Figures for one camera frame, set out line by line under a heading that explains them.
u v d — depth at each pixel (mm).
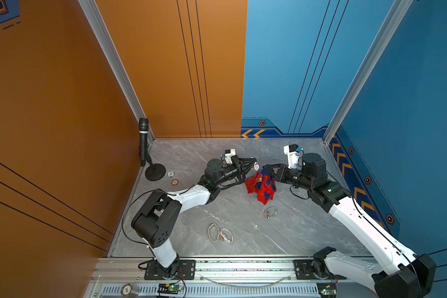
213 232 830
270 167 711
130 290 644
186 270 740
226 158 788
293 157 656
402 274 370
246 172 740
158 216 485
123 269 754
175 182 994
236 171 725
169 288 706
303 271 725
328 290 710
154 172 1025
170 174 1033
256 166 756
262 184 756
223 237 792
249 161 767
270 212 874
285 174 632
